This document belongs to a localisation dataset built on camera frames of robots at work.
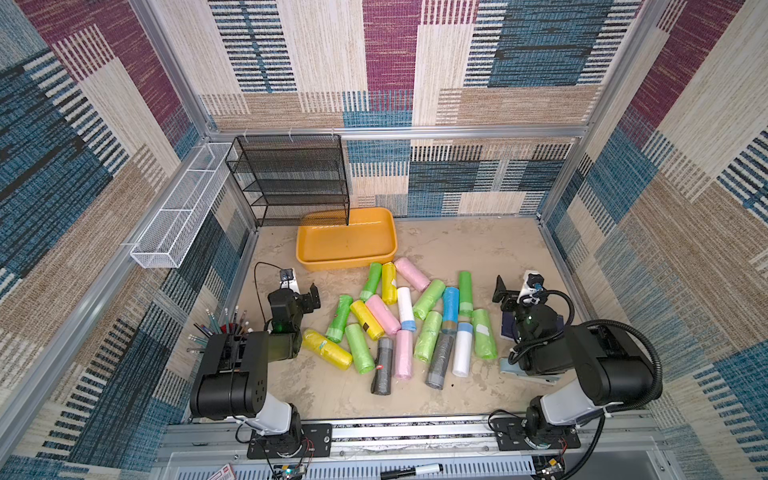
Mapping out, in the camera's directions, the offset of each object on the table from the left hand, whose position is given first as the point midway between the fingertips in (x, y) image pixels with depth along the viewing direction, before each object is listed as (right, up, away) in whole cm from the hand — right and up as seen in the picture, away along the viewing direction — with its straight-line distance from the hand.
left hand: (298, 286), depth 94 cm
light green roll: (+55, -14, -7) cm, 57 cm away
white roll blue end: (+33, -7, -1) cm, 34 cm away
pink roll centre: (+28, -10, -4) cm, 30 cm away
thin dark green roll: (+53, -3, +3) cm, 53 cm away
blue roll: (+46, -9, -2) cm, 47 cm away
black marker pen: (+35, -39, -25) cm, 58 cm away
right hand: (+66, +2, -4) cm, 66 cm away
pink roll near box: (+38, +1, +6) cm, 39 cm away
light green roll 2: (+41, -4, +2) cm, 41 cm away
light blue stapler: (+58, -18, -21) cm, 64 cm away
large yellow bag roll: (+12, -17, -11) cm, 24 cm away
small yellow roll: (+21, -10, -4) cm, 24 cm away
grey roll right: (+42, -19, -10) cm, 47 cm away
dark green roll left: (+13, -11, -4) cm, 18 cm away
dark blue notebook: (+64, -9, -2) cm, 65 cm away
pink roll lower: (+32, -18, -10) cm, 38 cm away
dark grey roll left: (+26, -23, -14) cm, 37 cm away
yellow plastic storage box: (+20, +16, +25) cm, 36 cm away
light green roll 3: (+39, -14, -7) cm, 42 cm away
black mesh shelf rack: (-7, +37, +14) cm, 40 cm away
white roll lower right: (+49, -17, -9) cm, 52 cm away
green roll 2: (+22, +1, +6) cm, 23 cm away
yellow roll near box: (+28, -2, +3) cm, 28 cm away
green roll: (+20, -16, -9) cm, 27 cm away
